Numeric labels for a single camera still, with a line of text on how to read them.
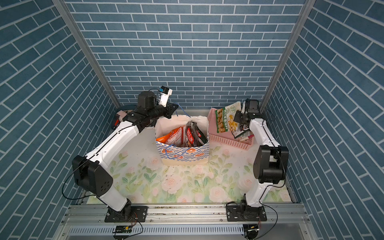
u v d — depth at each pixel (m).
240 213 0.74
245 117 0.68
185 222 0.73
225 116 1.02
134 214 0.73
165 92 0.67
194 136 0.76
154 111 0.66
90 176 0.42
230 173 0.87
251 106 0.72
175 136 0.82
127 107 1.21
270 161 0.48
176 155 0.76
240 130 0.97
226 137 0.97
